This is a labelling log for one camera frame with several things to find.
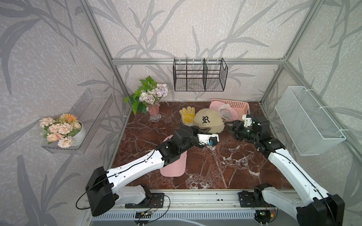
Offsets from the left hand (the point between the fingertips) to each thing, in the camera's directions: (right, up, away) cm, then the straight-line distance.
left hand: (208, 127), depth 69 cm
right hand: (+10, +1, +6) cm, 12 cm away
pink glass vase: (-35, +9, +29) cm, 46 cm away
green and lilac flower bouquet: (-35, +17, +13) cm, 41 cm away
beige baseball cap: (+1, +4, +5) cm, 6 cm away
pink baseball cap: (-18, -27, +16) cm, 36 cm away
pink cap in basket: (+20, +8, +40) cm, 45 cm away
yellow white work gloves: (-11, +5, +41) cm, 43 cm away
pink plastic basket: (+34, +11, +45) cm, 58 cm away
